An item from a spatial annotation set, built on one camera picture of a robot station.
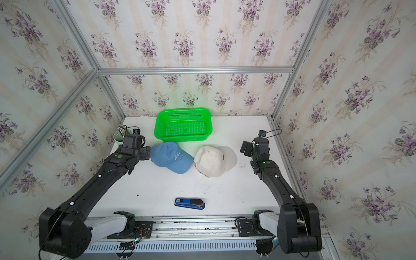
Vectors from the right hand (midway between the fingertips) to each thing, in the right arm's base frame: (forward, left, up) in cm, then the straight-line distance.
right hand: (254, 143), depth 87 cm
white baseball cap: (-8, +22, -6) cm, 24 cm away
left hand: (-6, +61, +3) cm, 62 cm away
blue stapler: (-27, +33, -15) cm, 45 cm away
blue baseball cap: (-4, +46, -6) cm, 47 cm away
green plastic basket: (+26, +44, -14) cm, 53 cm away
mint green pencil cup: (+5, +78, -3) cm, 78 cm away
